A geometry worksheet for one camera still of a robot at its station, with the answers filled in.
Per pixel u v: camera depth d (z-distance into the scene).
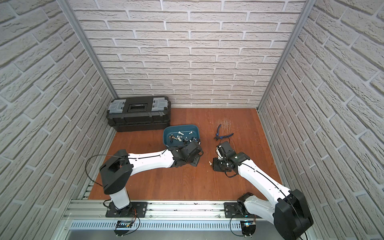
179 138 1.00
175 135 1.01
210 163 0.89
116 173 0.46
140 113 0.93
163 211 0.76
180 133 1.03
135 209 0.73
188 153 0.66
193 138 0.99
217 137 1.02
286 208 0.39
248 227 0.71
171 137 1.00
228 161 0.62
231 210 0.74
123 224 0.73
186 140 1.00
